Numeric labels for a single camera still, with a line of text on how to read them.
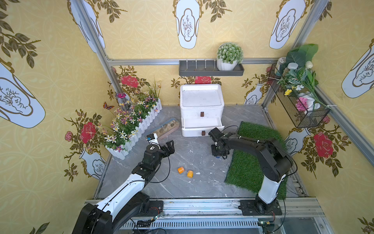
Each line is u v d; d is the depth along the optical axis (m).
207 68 0.92
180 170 0.85
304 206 0.76
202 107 0.87
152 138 0.73
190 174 0.84
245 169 0.86
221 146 0.70
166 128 1.03
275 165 0.48
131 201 0.62
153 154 0.63
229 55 0.73
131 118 0.91
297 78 0.76
